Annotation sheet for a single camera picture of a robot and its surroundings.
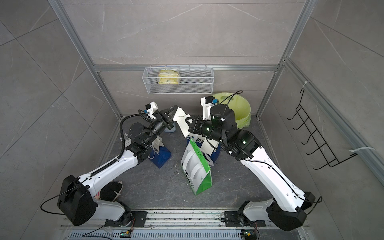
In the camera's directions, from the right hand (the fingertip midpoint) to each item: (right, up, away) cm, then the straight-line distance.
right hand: (186, 120), depth 58 cm
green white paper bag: (+4, -22, +9) cm, 24 cm away
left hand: (-4, +6, +2) cm, 7 cm away
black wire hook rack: (+60, -13, +6) cm, 62 cm away
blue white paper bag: (+6, -11, +26) cm, 29 cm away
